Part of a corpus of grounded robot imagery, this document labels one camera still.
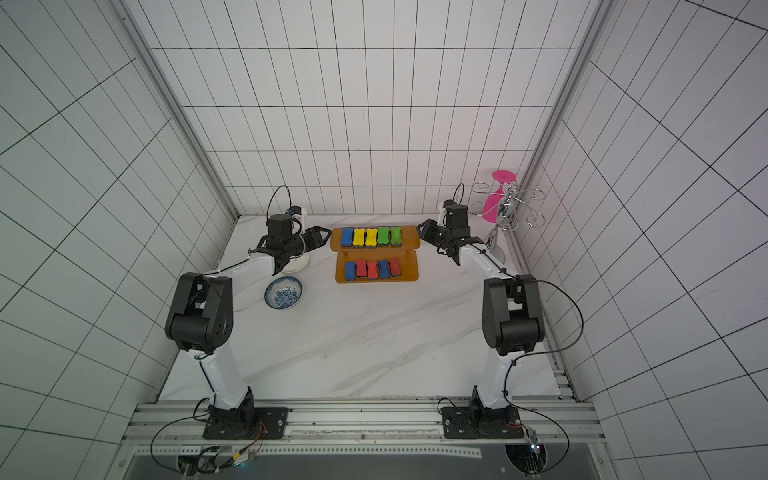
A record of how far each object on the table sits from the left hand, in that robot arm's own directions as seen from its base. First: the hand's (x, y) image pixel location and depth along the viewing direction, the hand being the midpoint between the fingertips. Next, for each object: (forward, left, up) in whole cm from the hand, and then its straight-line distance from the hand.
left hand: (326, 236), depth 97 cm
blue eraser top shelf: (-4, -8, +3) cm, 9 cm away
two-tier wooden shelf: (+2, -27, -12) cm, 30 cm away
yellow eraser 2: (-3, -15, +3) cm, 16 cm away
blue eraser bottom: (-6, -20, -10) cm, 23 cm away
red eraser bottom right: (-6, -23, -10) cm, 26 cm away
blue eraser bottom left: (-7, -8, -10) cm, 15 cm away
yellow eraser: (-3, -12, +3) cm, 13 cm away
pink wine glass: (-2, -50, +16) cm, 53 cm away
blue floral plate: (-15, +14, -11) cm, 23 cm away
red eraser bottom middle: (-7, -15, -10) cm, 19 cm away
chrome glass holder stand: (0, -56, +14) cm, 57 cm away
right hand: (+2, -28, +4) cm, 28 cm away
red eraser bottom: (-6, -12, -10) cm, 16 cm away
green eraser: (-3, -19, +4) cm, 20 cm away
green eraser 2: (-3, -23, +4) cm, 24 cm away
